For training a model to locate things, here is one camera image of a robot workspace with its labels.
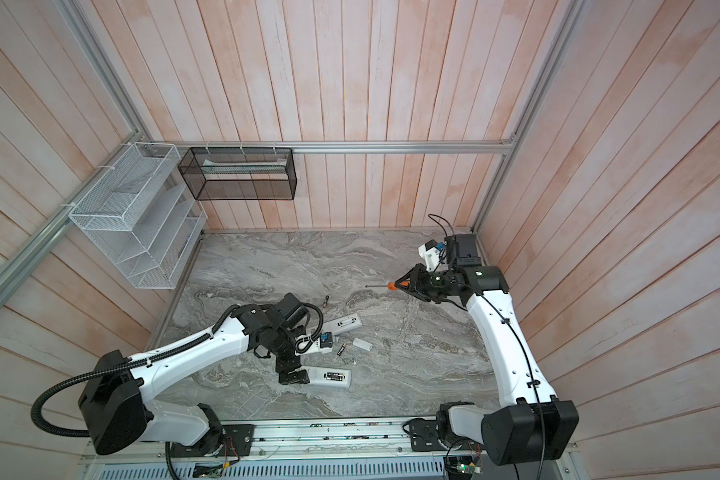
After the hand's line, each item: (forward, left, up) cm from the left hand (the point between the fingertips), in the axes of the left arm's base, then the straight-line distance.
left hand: (301, 366), depth 77 cm
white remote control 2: (+16, -11, -7) cm, 20 cm away
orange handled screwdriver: (+15, -24, +15) cm, 32 cm away
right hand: (+15, -25, +16) cm, 34 cm away
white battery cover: (+10, -17, -9) cm, 21 cm away
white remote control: (-1, -3, -6) cm, 7 cm away
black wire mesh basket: (+63, +27, +16) cm, 70 cm away
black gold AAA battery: (+24, -5, -7) cm, 26 cm away
